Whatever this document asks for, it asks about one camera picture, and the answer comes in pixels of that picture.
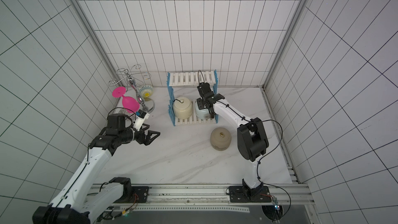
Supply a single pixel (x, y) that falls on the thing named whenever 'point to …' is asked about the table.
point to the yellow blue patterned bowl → (146, 90)
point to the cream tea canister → (183, 107)
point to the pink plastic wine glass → (131, 105)
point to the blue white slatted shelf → (192, 78)
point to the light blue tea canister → (203, 114)
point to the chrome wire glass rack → (134, 79)
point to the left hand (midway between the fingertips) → (152, 132)
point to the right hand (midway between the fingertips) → (198, 101)
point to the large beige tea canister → (221, 139)
